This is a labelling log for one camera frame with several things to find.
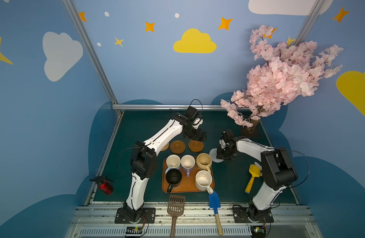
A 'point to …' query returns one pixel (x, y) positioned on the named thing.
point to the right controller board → (258, 231)
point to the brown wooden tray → (188, 183)
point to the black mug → (167, 168)
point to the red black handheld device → (104, 184)
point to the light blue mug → (173, 161)
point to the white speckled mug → (203, 180)
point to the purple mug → (187, 163)
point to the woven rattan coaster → (165, 147)
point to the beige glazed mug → (204, 162)
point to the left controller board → (135, 230)
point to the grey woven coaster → (212, 152)
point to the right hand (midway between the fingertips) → (221, 155)
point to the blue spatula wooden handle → (214, 203)
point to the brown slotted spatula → (175, 207)
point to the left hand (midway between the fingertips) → (200, 136)
